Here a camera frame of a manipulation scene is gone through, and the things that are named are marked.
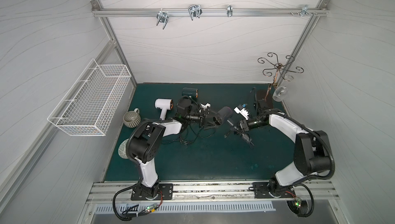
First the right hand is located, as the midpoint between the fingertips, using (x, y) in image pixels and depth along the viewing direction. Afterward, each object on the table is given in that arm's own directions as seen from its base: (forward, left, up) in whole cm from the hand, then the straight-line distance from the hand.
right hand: (233, 128), depth 85 cm
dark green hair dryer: (+30, +27, -4) cm, 41 cm away
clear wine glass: (+18, -26, +11) cm, 33 cm away
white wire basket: (-4, +68, +22) cm, 72 cm away
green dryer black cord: (-5, +27, -10) cm, 29 cm away
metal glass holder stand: (+29, -26, +20) cm, 44 cm away
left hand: (-2, +9, +9) cm, 13 cm away
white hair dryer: (+18, +44, -3) cm, 48 cm away
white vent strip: (-37, +23, -10) cm, 44 cm away
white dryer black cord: (-4, +31, -9) cm, 33 cm away
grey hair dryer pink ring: (+5, +5, +7) cm, 10 cm away
